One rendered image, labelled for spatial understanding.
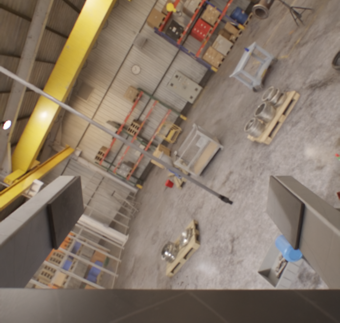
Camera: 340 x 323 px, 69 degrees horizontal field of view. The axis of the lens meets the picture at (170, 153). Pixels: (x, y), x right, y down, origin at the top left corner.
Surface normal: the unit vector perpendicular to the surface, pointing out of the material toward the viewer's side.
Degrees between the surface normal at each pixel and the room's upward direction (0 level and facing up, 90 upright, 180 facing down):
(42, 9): 90
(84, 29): 90
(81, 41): 90
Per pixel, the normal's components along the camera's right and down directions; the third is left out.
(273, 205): -1.00, 0.00
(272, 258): 0.19, 0.01
